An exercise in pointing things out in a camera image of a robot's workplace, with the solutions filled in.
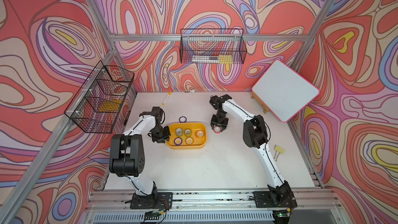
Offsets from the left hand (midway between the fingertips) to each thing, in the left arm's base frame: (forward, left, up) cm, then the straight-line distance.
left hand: (168, 139), depth 90 cm
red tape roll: (+9, -30, -4) cm, 31 cm away
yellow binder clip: (-4, -66, -4) cm, 66 cm away
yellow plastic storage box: (-2, -18, -3) cm, 18 cm away
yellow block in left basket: (+3, +24, +27) cm, 36 cm away
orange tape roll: (+6, -18, -3) cm, 19 cm away
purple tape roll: (0, -5, -3) cm, 6 cm away
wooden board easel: (+29, -62, 0) cm, 68 cm away
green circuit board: (-36, +4, -5) cm, 36 cm away
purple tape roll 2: (+18, -7, -4) cm, 19 cm away
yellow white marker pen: (+36, +7, -2) cm, 37 cm away
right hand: (+8, -30, -4) cm, 31 cm away
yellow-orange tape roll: (+1, -12, -3) cm, 12 cm away
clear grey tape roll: (+6, -5, -1) cm, 8 cm away
